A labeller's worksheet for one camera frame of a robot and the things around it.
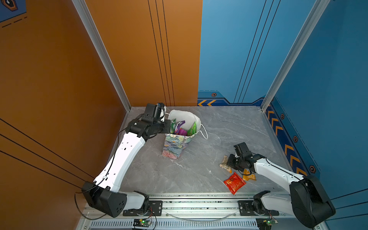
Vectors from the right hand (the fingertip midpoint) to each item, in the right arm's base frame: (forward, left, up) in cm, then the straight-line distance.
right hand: (225, 163), depth 88 cm
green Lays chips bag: (+14, +20, +16) cm, 29 cm away
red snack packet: (-12, -3, +1) cm, 12 cm away
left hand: (+11, +33, +27) cm, 44 cm away
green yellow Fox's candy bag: (+14, +32, +20) cm, 40 cm away
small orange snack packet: (-9, -14, 0) cm, 16 cm away
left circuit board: (-30, +46, -2) cm, 55 cm away
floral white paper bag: (+3, +30, +17) cm, 35 cm away
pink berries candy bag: (+15, +29, +18) cm, 37 cm away
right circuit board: (-30, -15, -3) cm, 34 cm away
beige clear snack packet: (-1, +1, +1) cm, 2 cm away
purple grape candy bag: (+15, +27, +13) cm, 33 cm away
